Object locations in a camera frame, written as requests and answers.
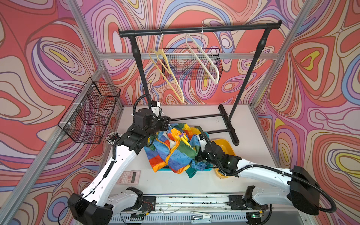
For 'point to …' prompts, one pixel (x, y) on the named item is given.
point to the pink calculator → (129, 177)
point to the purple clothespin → (182, 135)
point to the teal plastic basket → (168, 168)
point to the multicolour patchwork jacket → (177, 146)
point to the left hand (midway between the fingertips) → (172, 118)
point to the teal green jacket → (191, 172)
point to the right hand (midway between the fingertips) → (194, 150)
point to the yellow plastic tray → (228, 149)
